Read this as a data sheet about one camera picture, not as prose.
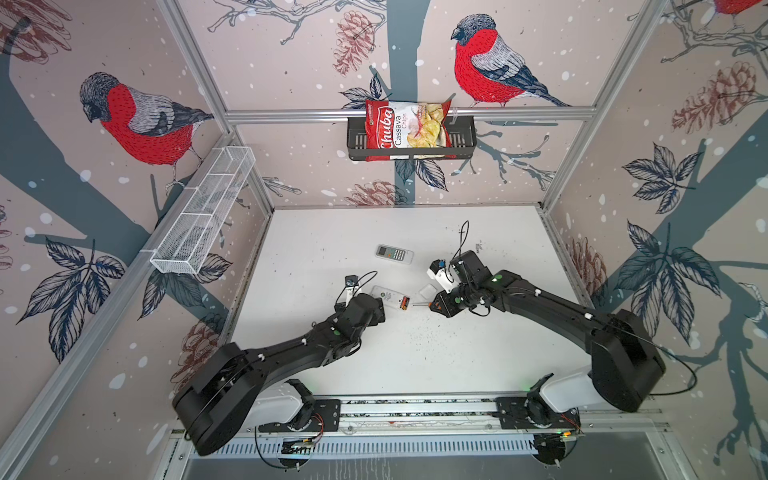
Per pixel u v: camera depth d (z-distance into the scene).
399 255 1.04
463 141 0.95
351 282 0.76
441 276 0.76
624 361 0.42
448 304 0.73
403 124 0.87
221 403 0.41
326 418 0.73
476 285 0.66
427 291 0.97
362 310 0.66
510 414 0.73
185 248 0.70
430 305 0.82
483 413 0.75
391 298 0.93
